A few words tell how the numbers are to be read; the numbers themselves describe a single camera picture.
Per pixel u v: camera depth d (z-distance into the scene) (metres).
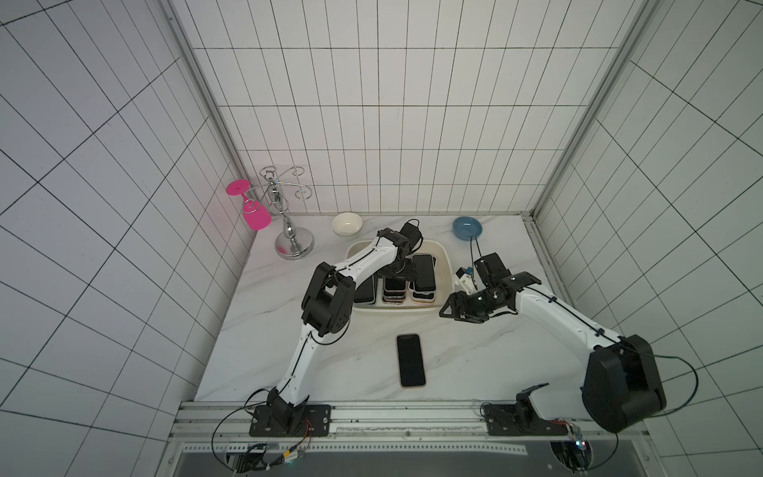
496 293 0.62
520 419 0.66
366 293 0.92
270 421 0.67
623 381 0.41
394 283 0.94
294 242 1.10
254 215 1.02
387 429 0.72
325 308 0.58
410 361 0.81
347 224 1.11
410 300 0.95
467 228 1.14
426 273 0.95
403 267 0.85
